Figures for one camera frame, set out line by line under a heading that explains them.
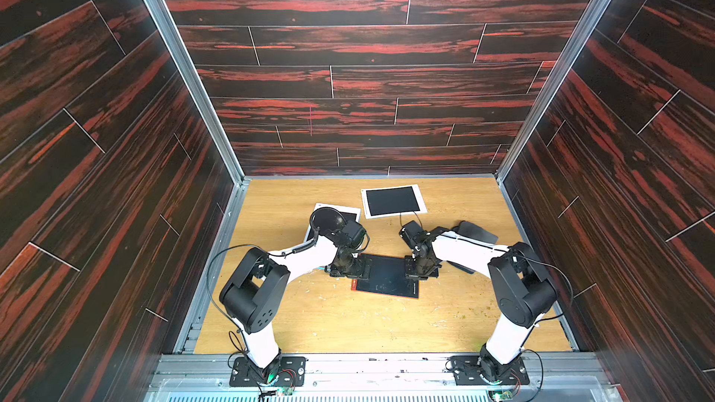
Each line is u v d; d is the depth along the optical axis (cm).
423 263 77
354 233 74
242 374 73
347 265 76
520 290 48
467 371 73
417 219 108
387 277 98
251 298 46
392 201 112
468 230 95
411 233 76
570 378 73
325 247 64
